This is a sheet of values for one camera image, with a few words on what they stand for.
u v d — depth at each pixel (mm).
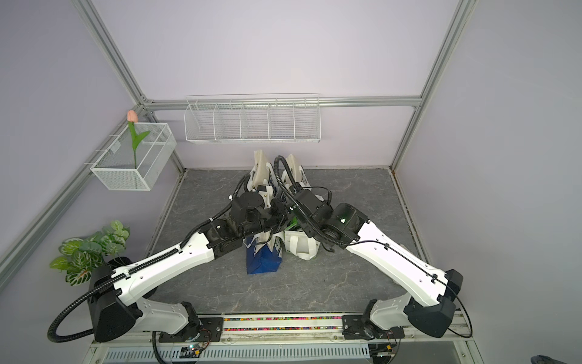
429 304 397
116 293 399
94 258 651
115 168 728
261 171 865
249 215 525
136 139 832
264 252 794
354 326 741
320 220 475
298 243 698
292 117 1043
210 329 738
